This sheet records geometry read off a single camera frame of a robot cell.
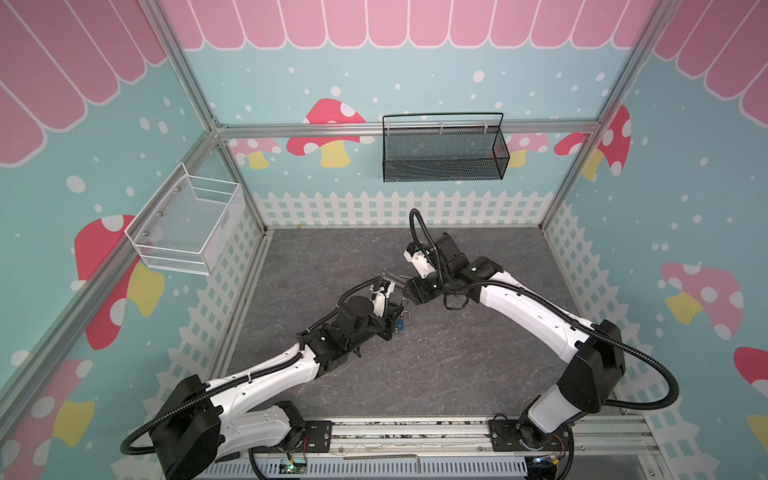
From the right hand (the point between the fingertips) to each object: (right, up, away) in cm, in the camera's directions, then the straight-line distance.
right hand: (410, 287), depth 80 cm
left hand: (-4, -6, -1) cm, 7 cm away
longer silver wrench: (-4, +3, -11) cm, 12 cm away
